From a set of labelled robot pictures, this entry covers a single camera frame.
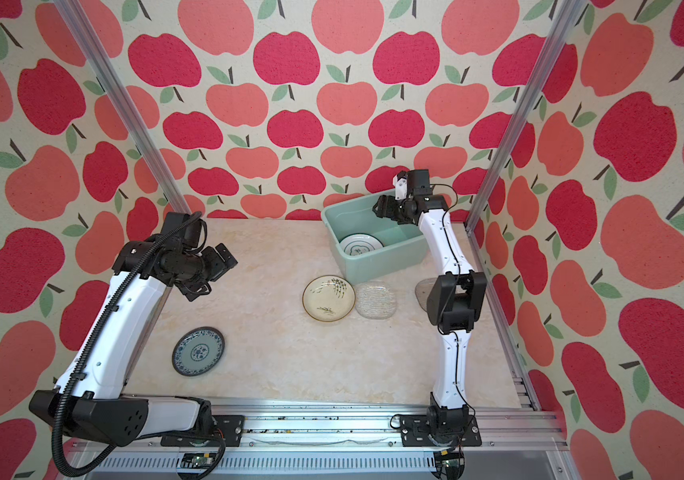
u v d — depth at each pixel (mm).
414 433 733
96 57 761
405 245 910
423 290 1012
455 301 562
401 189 853
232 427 749
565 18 697
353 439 735
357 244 1112
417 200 697
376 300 990
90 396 383
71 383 382
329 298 987
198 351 883
